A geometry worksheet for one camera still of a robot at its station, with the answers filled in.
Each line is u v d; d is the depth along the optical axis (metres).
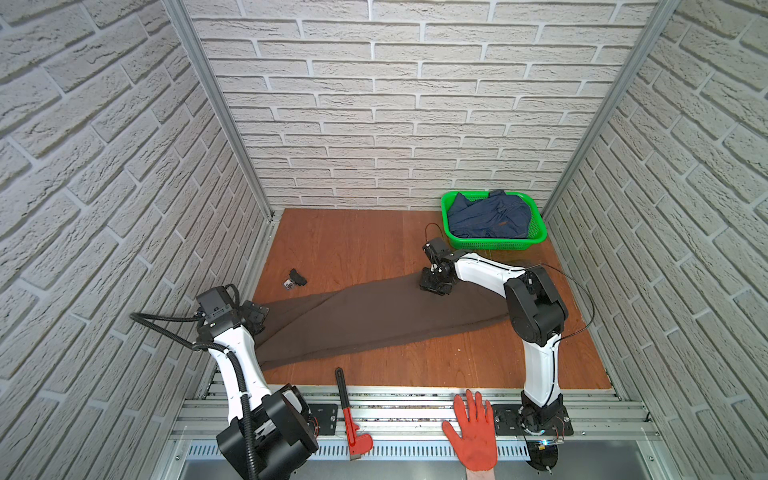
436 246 0.81
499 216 1.10
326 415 0.74
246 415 0.39
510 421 0.74
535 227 1.08
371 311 0.91
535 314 0.53
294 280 0.98
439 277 0.76
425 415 0.76
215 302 0.60
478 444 0.70
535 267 0.57
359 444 0.70
